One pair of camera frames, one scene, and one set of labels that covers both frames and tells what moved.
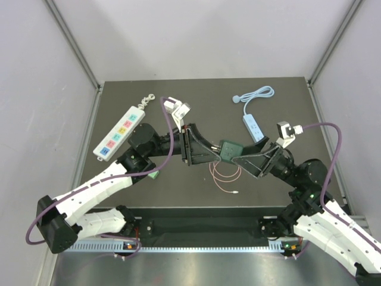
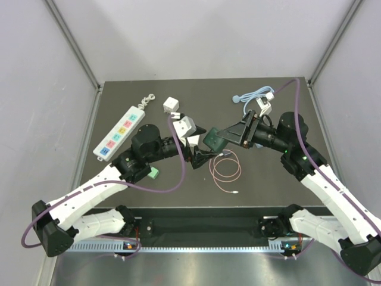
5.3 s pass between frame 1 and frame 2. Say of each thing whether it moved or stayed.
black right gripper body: moved
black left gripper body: moved
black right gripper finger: moved
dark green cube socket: moved
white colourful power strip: stayed
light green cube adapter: stayed
